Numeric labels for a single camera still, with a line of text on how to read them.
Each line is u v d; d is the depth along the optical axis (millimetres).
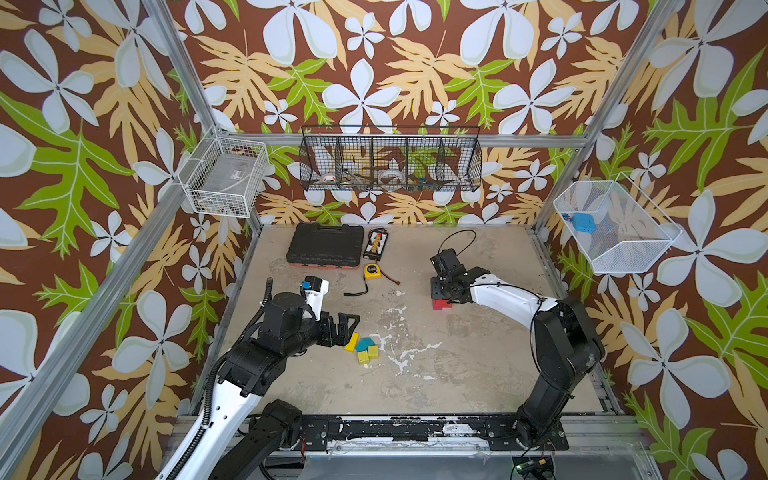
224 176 862
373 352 854
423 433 749
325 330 598
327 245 1084
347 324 615
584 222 864
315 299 619
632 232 766
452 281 727
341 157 966
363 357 845
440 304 953
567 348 472
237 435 452
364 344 870
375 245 1124
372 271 1043
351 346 879
